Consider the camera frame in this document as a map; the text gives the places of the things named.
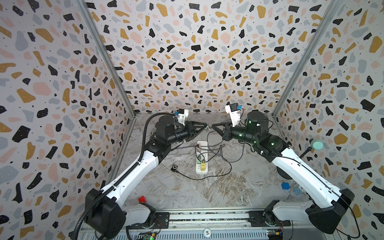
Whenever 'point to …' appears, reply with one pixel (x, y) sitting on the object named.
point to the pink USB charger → (199, 145)
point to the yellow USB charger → (203, 166)
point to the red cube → (142, 199)
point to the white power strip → (202, 150)
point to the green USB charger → (199, 161)
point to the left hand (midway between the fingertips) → (209, 127)
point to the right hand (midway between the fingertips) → (215, 127)
